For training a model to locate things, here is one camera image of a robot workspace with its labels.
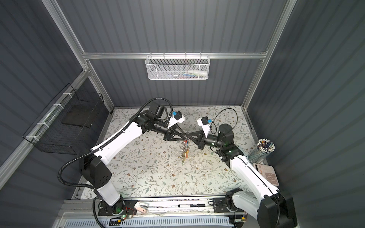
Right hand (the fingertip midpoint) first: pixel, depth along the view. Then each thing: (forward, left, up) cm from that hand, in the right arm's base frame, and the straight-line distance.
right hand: (189, 137), depth 70 cm
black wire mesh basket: (+7, +67, +1) cm, 67 cm away
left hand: (+2, +3, -1) cm, 4 cm away
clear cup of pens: (+2, -43, -13) cm, 45 cm away
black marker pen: (-26, -1, -26) cm, 36 cm away
